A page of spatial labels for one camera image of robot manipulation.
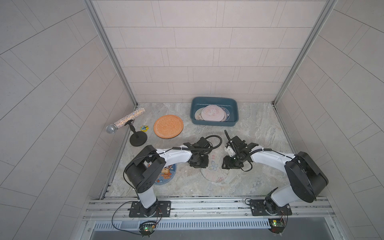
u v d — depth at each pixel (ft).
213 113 3.56
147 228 2.10
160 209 2.30
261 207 2.32
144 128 3.29
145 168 1.57
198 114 3.56
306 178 1.42
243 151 2.13
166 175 2.69
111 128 2.42
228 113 3.60
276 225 2.23
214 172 2.72
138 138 3.15
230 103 3.61
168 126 3.34
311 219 2.34
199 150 2.25
